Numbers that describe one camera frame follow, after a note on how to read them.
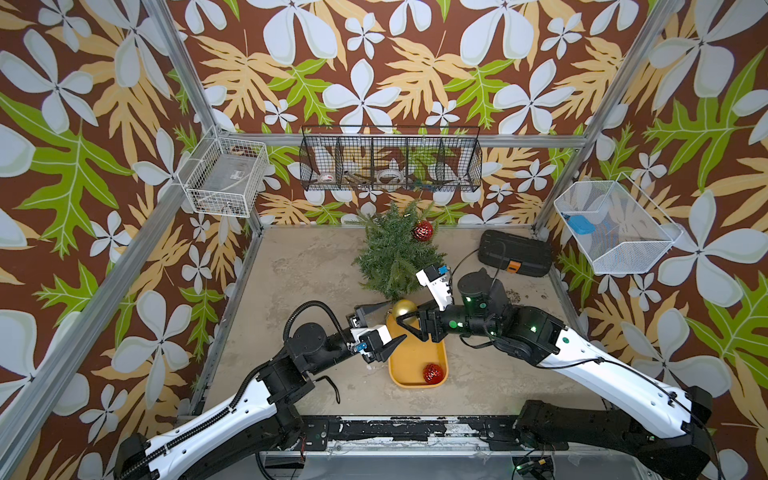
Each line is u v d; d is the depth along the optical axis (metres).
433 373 0.80
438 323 0.54
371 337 0.51
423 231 0.72
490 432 0.74
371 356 0.58
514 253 1.05
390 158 0.97
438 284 0.57
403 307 0.62
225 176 0.86
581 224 0.86
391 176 0.99
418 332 0.57
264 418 0.52
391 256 0.77
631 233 0.78
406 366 0.83
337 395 0.80
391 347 0.59
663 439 0.41
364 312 0.58
